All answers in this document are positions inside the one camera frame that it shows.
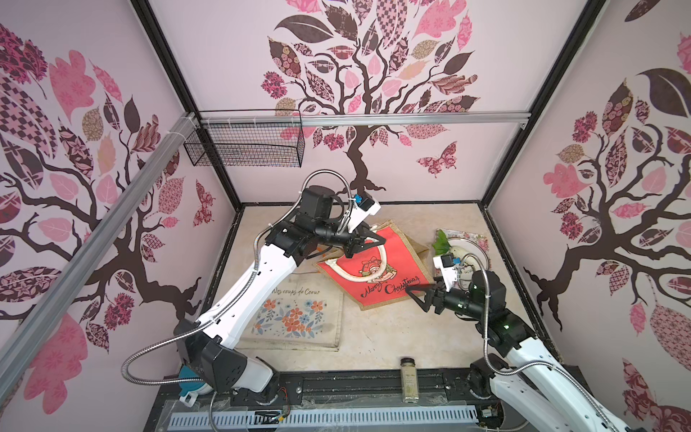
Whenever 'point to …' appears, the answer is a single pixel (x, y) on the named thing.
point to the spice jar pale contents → (409, 381)
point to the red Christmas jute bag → (379, 274)
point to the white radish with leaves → (442, 245)
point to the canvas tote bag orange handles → (306, 314)
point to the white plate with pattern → (471, 244)
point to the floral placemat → (481, 240)
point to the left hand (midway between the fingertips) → (379, 242)
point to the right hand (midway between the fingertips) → (414, 284)
